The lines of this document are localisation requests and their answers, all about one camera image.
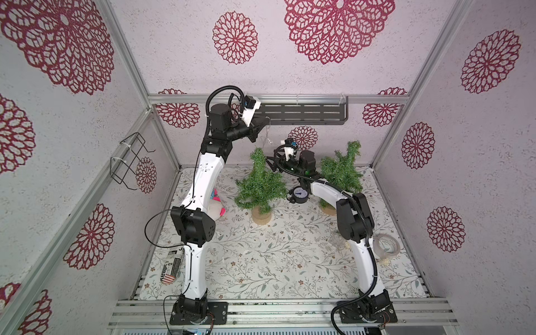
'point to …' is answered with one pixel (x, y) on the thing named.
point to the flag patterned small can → (172, 265)
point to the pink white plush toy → (216, 209)
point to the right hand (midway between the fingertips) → (267, 151)
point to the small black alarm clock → (299, 195)
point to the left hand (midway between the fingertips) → (269, 119)
